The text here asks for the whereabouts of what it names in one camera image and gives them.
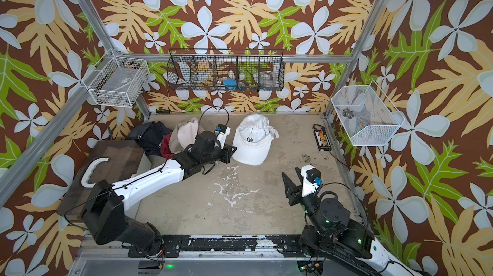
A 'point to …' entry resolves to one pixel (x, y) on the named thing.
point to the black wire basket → (222, 69)
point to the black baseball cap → (149, 136)
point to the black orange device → (321, 137)
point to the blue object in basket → (230, 82)
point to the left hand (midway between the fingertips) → (238, 146)
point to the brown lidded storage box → (110, 161)
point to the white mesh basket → (366, 115)
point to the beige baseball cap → (173, 142)
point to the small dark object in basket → (346, 112)
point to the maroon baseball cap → (165, 150)
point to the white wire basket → (117, 81)
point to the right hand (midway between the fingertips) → (287, 171)
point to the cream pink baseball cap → (187, 133)
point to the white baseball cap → (253, 140)
